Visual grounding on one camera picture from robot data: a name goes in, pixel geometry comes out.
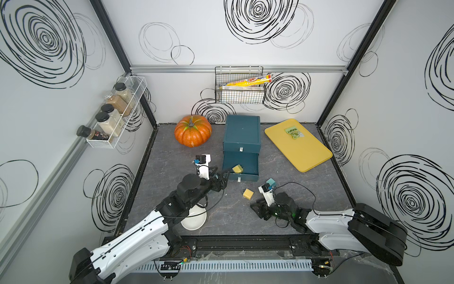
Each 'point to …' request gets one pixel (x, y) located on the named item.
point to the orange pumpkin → (193, 131)
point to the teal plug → (271, 182)
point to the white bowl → (195, 218)
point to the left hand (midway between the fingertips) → (224, 168)
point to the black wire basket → (245, 94)
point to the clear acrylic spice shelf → (138, 84)
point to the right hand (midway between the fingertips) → (254, 205)
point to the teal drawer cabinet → (242, 147)
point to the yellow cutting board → (298, 144)
